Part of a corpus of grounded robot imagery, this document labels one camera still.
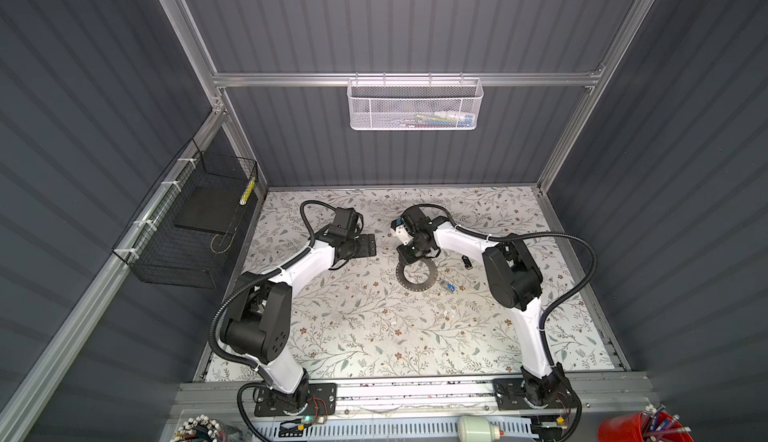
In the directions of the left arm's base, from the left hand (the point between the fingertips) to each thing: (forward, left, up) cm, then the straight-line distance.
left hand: (364, 245), depth 93 cm
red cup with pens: (-50, -59, +3) cm, 78 cm away
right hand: (0, -13, -9) cm, 16 cm away
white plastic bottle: (-48, -24, -1) cm, 54 cm away
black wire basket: (-7, +42, +18) cm, 47 cm away
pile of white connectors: (-46, +31, +7) cm, 56 cm away
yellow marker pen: (+7, +31, +19) cm, 37 cm away
